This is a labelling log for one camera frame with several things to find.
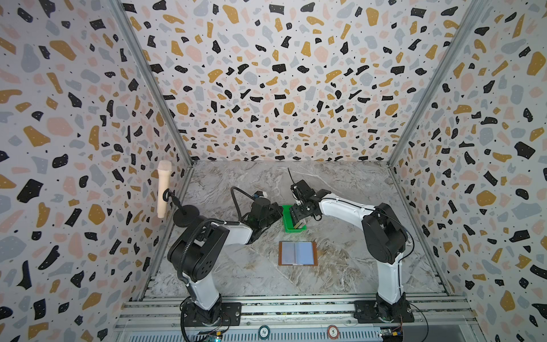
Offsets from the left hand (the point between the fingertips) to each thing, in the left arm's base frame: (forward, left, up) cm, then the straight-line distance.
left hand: (290, 206), depth 93 cm
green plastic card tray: (-3, +1, -8) cm, 9 cm away
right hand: (+1, -6, -4) cm, 8 cm away
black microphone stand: (+1, +49, -7) cm, 49 cm away
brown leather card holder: (-18, -3, -8) cm, 20 cm away
